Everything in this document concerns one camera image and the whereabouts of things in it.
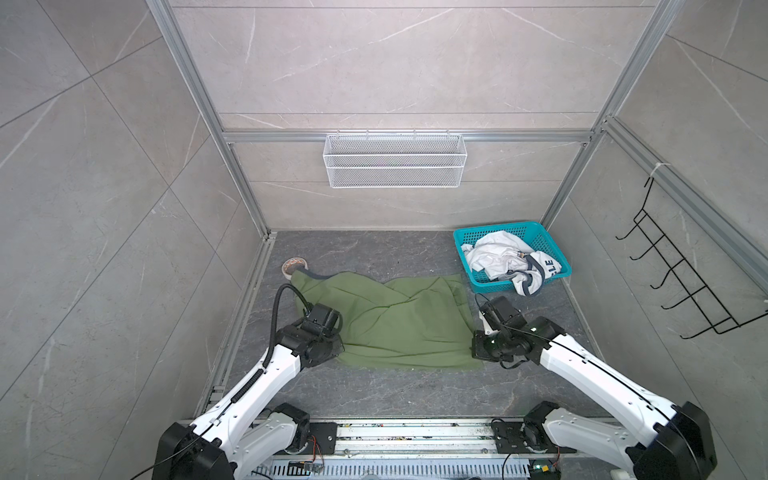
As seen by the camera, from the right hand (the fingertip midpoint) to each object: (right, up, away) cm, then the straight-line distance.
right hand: (472, 347), depth 80 cm
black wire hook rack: (+45, +13, -21) cm, 51 cm away
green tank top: (-14, +4, +12) cm, 19 cm away
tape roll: (-60, +22, +28) cm, 70 cm away
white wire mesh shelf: (-23, +58, +20) cm, 65 cm away
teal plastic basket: (+32, +33, +29) cm, 54 cm away
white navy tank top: (+14, +26, +22) cm, 37 cm away
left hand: (-38, +1, +2) cm, 38 cm away
